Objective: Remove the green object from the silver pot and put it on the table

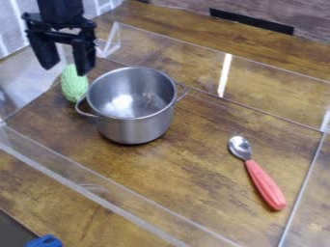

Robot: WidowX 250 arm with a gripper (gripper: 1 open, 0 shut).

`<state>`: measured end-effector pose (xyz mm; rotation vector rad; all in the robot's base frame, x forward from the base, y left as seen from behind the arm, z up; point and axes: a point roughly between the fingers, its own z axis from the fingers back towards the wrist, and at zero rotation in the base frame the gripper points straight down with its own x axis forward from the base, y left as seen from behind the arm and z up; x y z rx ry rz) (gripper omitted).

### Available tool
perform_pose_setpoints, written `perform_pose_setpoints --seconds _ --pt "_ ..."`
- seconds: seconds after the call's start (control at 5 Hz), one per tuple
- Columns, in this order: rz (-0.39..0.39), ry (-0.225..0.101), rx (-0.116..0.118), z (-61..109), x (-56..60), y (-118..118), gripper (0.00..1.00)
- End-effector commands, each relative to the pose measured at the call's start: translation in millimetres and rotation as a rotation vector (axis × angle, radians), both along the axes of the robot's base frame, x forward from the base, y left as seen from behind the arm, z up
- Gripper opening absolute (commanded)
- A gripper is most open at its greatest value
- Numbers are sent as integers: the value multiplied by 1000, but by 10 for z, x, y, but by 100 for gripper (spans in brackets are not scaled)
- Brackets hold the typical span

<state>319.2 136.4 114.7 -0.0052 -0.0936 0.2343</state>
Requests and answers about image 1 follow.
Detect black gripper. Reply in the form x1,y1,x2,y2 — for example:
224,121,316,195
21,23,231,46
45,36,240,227
21,13,96,76

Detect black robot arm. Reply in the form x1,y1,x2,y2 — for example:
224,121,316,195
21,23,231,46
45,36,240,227
21,0,96,76

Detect silver metal pot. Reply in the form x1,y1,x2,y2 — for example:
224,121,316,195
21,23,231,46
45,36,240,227
74,67,188,145

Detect blue object at corner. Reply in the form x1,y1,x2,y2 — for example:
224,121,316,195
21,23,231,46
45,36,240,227
24,234,62,247

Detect green bumpy toy vegetable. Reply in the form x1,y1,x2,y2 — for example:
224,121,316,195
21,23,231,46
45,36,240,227
60,64,89,102

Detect black strip on table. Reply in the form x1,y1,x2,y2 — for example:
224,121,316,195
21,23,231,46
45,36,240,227
208,8,294,36

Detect clear acrylic enclosure walls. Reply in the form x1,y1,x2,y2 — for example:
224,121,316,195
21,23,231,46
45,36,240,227
0,22,330,247

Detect red handled metal spoon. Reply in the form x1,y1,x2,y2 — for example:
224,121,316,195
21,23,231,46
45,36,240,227
228,136,287,210

